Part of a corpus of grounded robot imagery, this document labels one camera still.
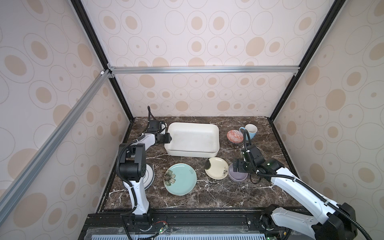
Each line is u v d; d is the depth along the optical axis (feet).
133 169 1.74
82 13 2.25
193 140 3.50
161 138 2.88
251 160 1.96
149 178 2.85
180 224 2.45
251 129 3.45
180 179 2.89
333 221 1.26
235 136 3.49
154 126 2.68
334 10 2.25
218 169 3.02
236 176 2.78
